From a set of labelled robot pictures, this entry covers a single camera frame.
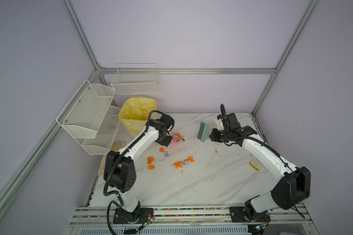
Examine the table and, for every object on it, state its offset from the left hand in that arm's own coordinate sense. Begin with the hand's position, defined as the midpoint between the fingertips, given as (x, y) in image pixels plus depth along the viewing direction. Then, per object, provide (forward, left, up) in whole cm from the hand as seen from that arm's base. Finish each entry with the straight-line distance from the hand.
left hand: (162, 142), depth 86 cm
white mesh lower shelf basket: (+6, +36, -1) cm, 37 cm away
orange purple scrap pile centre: (+9, -9, -7) cm, 15 cm away
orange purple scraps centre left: (-8, -10, -13) cm, 18 cm away
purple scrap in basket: (+11, +34, 0) cm, 36 cm away
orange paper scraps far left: (-5, +9, -13) cm, 17 cm away
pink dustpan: (-3, -6, +6) cm, 9 cm away
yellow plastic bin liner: (+24, +22, 0) cm, 33 cm away
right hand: (+1, -27, +6) cm, 28 cm away
